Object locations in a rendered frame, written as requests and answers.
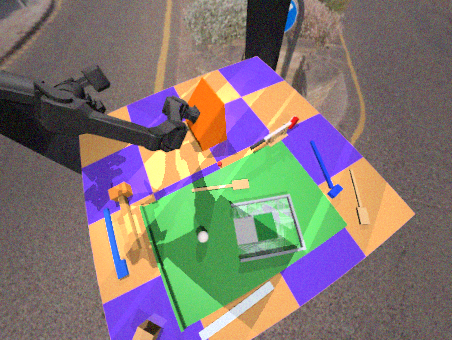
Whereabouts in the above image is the green flat mat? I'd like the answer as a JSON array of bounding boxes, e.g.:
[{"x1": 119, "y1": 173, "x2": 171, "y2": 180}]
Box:
[{"x1": 145, "y1": 140, "x2": 348, "y2": 327}]

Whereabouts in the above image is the white golf ball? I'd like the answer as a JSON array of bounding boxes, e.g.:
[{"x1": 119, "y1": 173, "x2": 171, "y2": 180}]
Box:
[{"x1": 198, "y1": 231, "x2": 208, "y2": 242}]

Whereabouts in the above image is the white flat bar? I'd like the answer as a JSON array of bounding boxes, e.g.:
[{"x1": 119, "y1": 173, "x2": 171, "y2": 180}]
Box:
[{"x1": 199, "y1": 281, "x2": 274, "y2": 340}]

